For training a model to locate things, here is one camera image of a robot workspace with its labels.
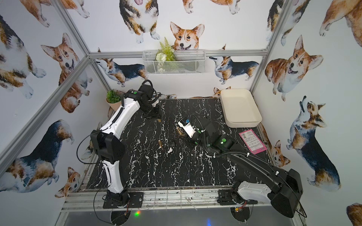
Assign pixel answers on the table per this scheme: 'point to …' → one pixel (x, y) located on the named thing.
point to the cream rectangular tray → (240, 108)
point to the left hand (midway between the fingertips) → (163, 115)
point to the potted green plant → (113, 99)
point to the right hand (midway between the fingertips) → (180, 134)
